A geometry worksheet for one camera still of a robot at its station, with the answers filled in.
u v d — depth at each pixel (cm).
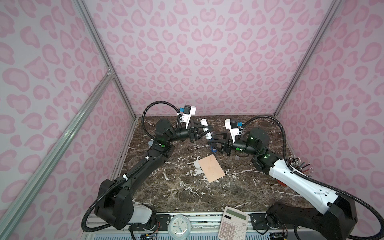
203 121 61
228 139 59
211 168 92
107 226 43
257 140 52
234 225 70
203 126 61
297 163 73
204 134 62
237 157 95
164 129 54
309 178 44
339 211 38
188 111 58
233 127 57
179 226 69
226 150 60
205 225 72
